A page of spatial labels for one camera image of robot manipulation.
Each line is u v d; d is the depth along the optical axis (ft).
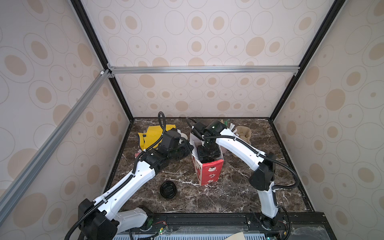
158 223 2.39
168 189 2.61
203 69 3.03
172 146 1.85
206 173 2.39
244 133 3.30
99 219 1.21
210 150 2.20
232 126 3.04
